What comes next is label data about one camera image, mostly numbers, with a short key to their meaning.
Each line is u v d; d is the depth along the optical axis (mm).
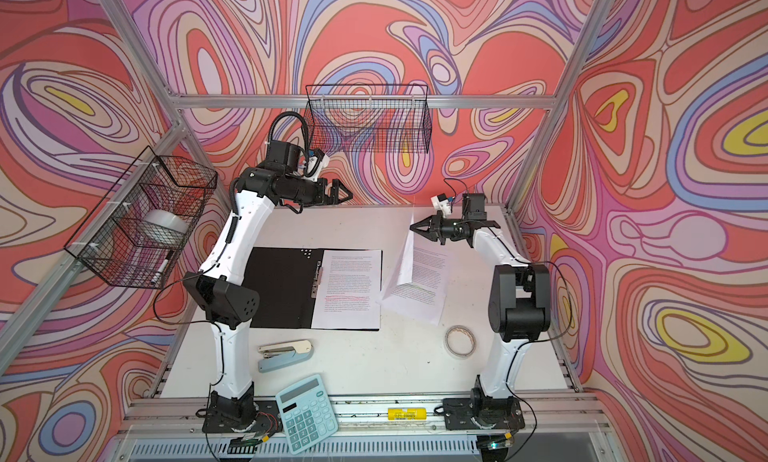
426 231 825
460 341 847
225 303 522
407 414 722
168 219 738
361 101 881
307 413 719
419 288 962
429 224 828
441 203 856
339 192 720
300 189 684
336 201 717
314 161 723
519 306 509
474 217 750
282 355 807
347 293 957
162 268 719
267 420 723
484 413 666
